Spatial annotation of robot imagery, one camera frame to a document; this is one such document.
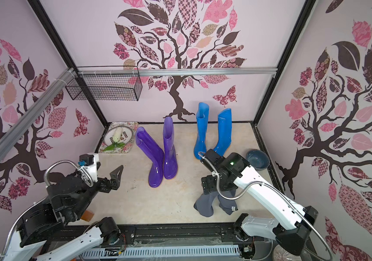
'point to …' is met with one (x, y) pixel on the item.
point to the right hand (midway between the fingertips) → (214, 186)
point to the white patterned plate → (125, 136)
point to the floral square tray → (125, 149)
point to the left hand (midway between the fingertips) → (111, 168)
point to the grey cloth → (204, 205)
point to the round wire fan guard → (280, 254)
